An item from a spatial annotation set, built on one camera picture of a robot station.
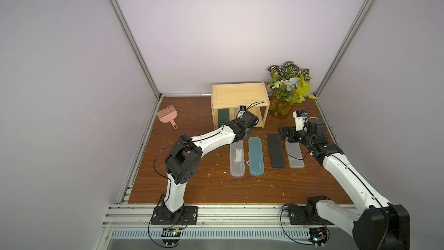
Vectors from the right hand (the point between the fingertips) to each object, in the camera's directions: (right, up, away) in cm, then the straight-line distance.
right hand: (289, 124), depth 82 cm
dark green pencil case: (-33, +3, +22) cm, 39 cm away
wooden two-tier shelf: (-16, +15, +11) cm, 25 cm away
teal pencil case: (-15, -22, +5) cm, 27 cm away
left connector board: (-54, -47, -10) cm, 72 cm away
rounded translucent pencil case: (-25, -19, +8) cm, 32 cm away
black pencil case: (-3, -15, +10) cm, 19 cm away
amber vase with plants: (+5, +21, +11) cm, 24 cm away
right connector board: (+8, -45, -12) cm, 47 cm away
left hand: (-19, -2, +10) cm, 22 cm away
